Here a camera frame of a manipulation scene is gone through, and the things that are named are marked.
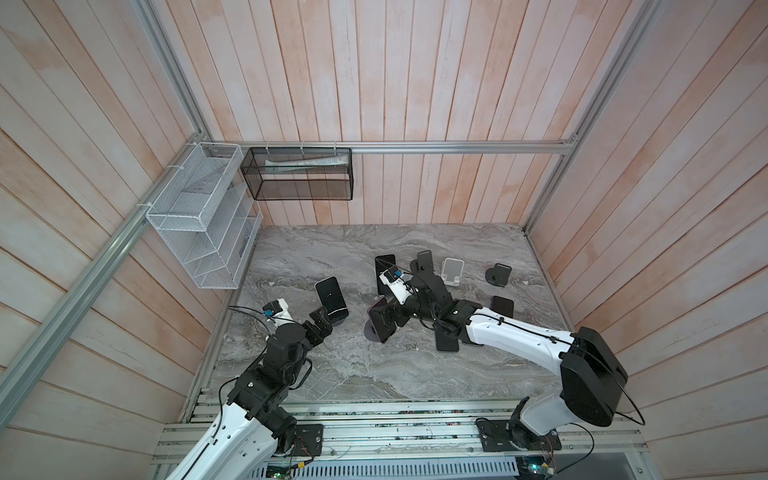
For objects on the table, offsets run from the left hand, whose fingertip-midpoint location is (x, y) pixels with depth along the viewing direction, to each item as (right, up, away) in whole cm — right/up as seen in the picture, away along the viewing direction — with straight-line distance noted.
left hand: (316, 321), depth 76 cm
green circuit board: (+54, -34, -5) cm, 65 cm away
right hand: (+17, +5, +5) cm, 19 cm away
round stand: (+13, -7, +17) cm, 23 cm away
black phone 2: (+18, +15, +19) cm, 30 cm away
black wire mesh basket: (-13, +47, +30) cm, 58 cm away
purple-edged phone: (+17, +2, -4) cm, 18 cm away
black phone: (+2, +5, +12) cm, 13 cm away
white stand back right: (+42, +12, +25) cm, 50 cm away
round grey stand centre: (+32, +14, +28) cm, 45 cm away
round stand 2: (+58, +10, +25) cm, 64 cm away
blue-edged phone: (+58, +1, +22) cm, 62 cm away
